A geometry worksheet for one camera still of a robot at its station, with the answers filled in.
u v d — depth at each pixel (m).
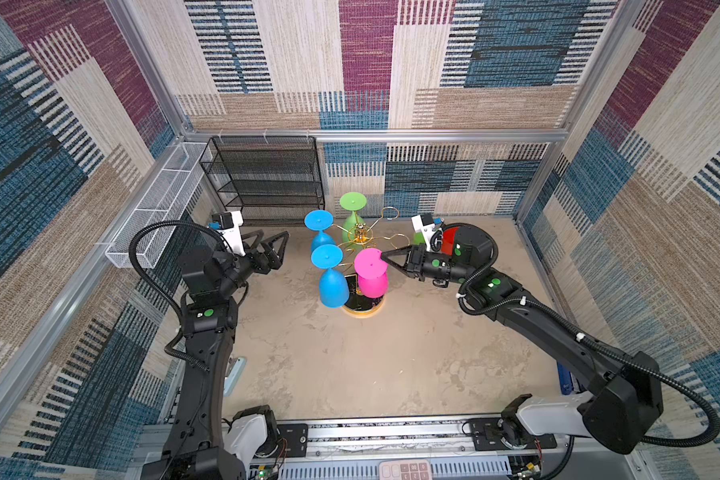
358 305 0.95
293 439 0.74
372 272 0.67
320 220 0.80
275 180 1.10
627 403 0.39
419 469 0.69
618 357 0.42
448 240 0.67
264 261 0.62
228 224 0.59
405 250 0.65
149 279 0.54
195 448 0.38
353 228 0.77
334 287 0.77
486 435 0.73
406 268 0.62
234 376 0.82
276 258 0.63
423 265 0.62
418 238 0.65
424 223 0.66
